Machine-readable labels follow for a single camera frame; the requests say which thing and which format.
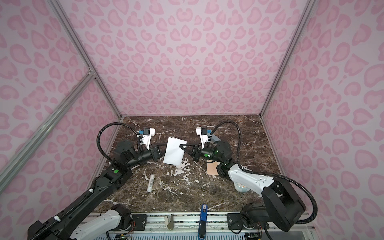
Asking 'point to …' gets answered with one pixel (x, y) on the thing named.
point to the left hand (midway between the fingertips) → (171, 143)
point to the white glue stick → (150, 183)
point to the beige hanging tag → (169, 225)
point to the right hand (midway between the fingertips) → (182, 147)
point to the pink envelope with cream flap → (211, 168)
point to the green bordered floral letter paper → (173, 153)
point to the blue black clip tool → (202, 225)
